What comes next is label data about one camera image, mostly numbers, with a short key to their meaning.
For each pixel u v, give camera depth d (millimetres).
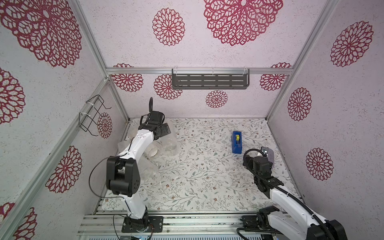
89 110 762
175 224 758
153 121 711
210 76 966
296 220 480
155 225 742
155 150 955
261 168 636
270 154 966
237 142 1001
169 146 966
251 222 744
